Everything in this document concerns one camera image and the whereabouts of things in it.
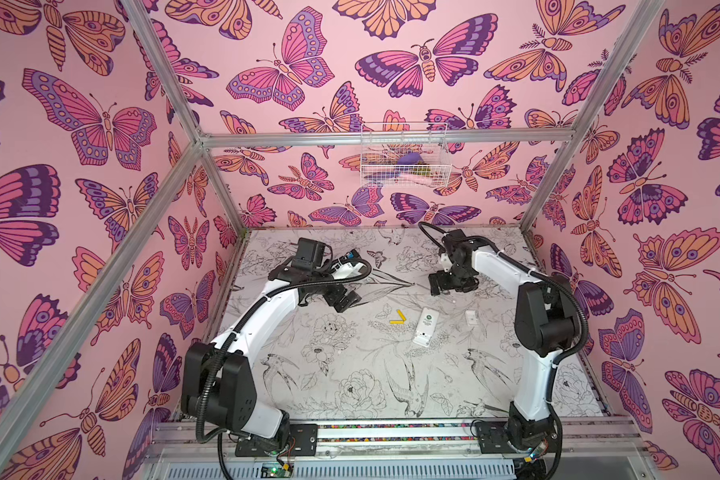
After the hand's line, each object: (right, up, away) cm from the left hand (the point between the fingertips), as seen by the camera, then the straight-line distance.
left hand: (350, 281), depth 84 cm
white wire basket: (+10, +43, +13) cm, 46 cm away
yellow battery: (+16, -12, +12) cm, 23 cm away
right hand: (+31, -3, +13) cm, 33 cm away
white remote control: (+23, -15, +8) cm, 29 cm away
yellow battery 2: (+14, -14, +11) cm, 23 cm away
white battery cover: (+38, -12, +11) cm, 41 cm away
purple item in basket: (+19, +39, +13) cm, 45 cm away
